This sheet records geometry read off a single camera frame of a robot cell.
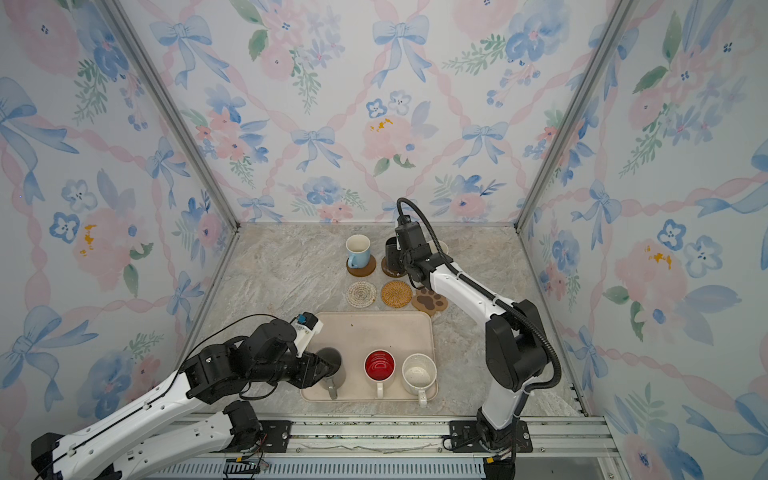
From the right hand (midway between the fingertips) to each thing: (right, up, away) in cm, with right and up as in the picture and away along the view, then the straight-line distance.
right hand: (393, 249), depth 90 cm
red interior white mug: (-4, -33, -6) cm, 33 cm away
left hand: (-15, -27, -21) cm, 38 cm away
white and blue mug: (-12, +1, +13) cm, 17 cm away
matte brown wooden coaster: (-10, -8, +16) cm, 21 cm away
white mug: (+7, -35, -7) cm, 36 cm away
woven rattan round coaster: (+2, -15, +11) cm, 19 cm away
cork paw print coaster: (+12, -17, +8) cm, 23 cm away
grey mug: (-16, -29, -12) cm, 35 cm away
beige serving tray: (-11, -26, +1) cm, 28 cm away
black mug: (0, -2, -10) cm, 10 cm away
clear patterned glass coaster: (-11, -15, +11) cm, 21 cm away
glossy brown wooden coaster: (-3, -6, +17) cm, 19 cm away
